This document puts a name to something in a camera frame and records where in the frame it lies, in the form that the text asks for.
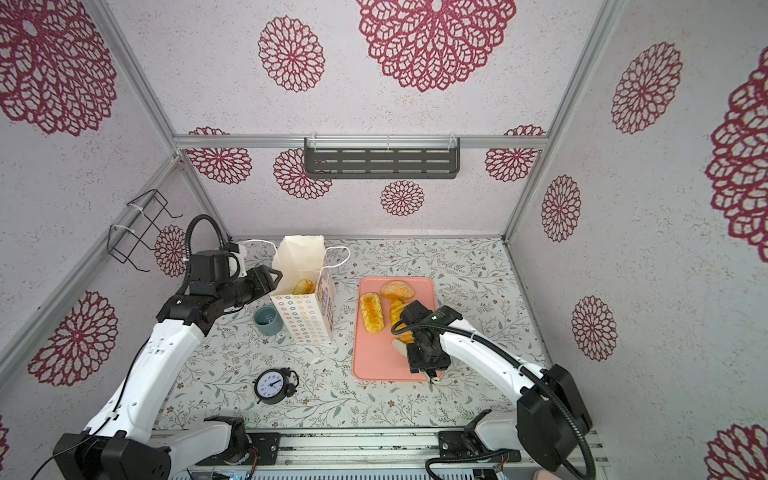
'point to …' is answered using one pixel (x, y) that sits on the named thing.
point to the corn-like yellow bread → (372, 311)
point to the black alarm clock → (273, 385)
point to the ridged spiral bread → (396, 310)
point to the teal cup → (268, 321)
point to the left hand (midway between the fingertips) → (275, 282)
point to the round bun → (397, 289)
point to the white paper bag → (305, 296)
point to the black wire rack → (142, 214)
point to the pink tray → (374, 358)
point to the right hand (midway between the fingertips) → (419, 363)
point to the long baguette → (304, 286)
